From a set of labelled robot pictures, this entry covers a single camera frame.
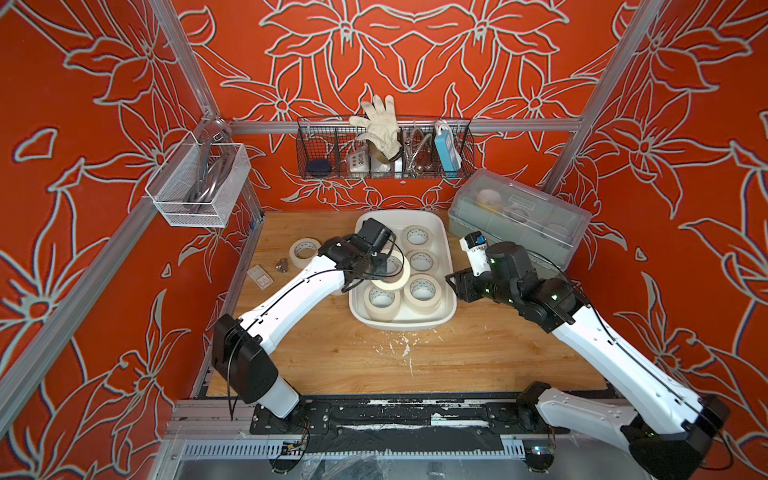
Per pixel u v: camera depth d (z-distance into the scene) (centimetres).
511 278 51
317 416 73
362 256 54
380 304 88
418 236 110
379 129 89
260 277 95
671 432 38
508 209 98
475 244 61
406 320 90
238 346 41
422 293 94
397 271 79
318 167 98
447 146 86
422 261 104
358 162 94
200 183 76
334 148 101
